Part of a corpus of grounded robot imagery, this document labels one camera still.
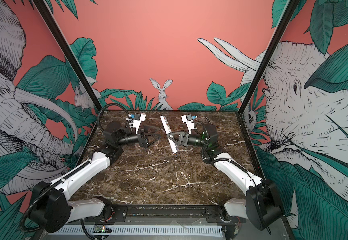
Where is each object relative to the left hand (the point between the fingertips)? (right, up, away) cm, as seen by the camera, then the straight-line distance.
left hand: (159, 133), depth 66 cm
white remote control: (+4, +1, +1) cm, 4 cm away
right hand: (+4, -2, 0) cm, 4 cm away
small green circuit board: (-29, -46, +4) cm, 54 cm away
